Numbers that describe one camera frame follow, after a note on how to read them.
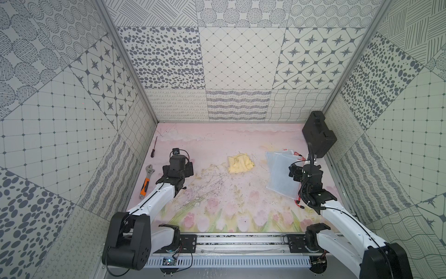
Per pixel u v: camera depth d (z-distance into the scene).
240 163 0.96
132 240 0.41
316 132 0.97
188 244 0.73
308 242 0.67
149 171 0.97
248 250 0.74
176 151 0.77
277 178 0.93
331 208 0.55
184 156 0.72
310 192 0.64
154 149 1.05
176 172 0.67
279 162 1.01
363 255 0.42
